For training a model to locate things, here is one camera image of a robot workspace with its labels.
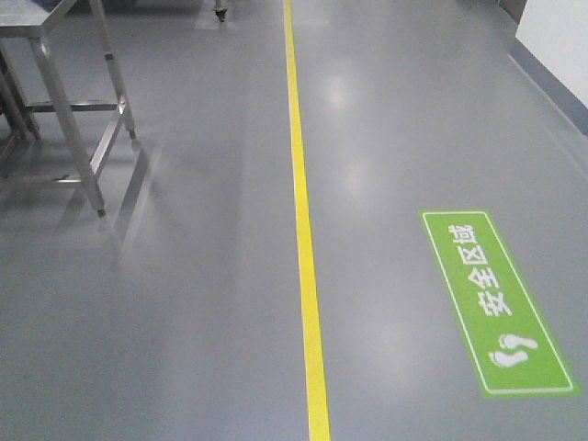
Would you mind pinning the bare steel table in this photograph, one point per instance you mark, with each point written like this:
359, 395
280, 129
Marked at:
27, 23

